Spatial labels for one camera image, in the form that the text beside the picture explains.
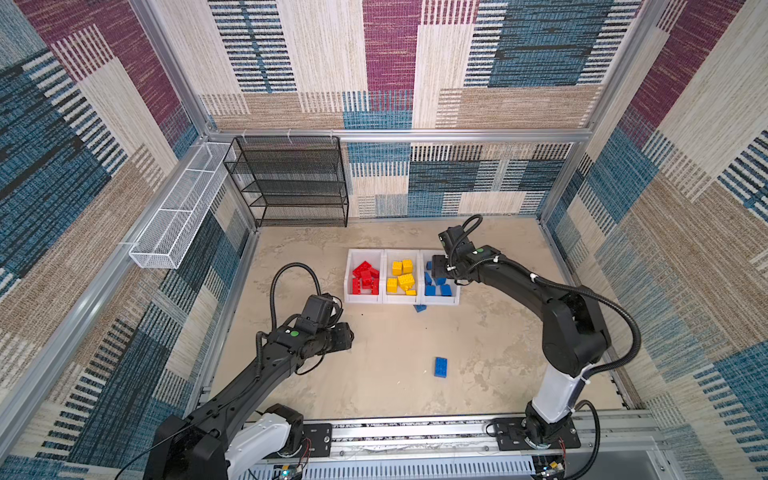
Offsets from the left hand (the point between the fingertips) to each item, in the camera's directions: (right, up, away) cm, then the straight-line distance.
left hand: (348, 332), depth 83 cm
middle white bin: (+14, +8, +12) cm, 20 cm away
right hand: (+28, +16, +10) cm, 34 cm away
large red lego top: (+3, +15, +16) cm, 22 cm away
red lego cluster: (+5, +14, +17) cm, 22 cm away
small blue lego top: (+30, +9, +16) cm, 35 cm away
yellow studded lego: (+17, +13, +14) cm, 25 cm away
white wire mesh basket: (-57, +27, +11) cm, 64 cm away
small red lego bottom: (+4, +12, +16) cm, 20 cm away
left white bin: (-1, +20, +21) cm, 29 cm away
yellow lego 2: (+12, +11, +14) cm, 22 cm away
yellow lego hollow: (+17, +17, +19) cm, 31 cm away
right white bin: (+23, +18, +16) cm, 33 cm away
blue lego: (+24, +13, +16) cm, 32 cm away
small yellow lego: (+18, +9, +16) cm, 25 cm away
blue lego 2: (+28, +13, +17) cm, 35 cm away
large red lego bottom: (0, +11, +16) cm, 19 cm away
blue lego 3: (+24, +10, +15) cm, 30 cm away
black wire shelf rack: (-24, +48, +28) cm, 60 cm away
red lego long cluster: (+7, +12, +14) cm, 19 cm away
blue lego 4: (+25, -10, 0) cm, 27 cm away
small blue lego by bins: (+21, +5, +12) cm, 24 cm away
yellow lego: (+14, +16, +19) cm, 29 cm away
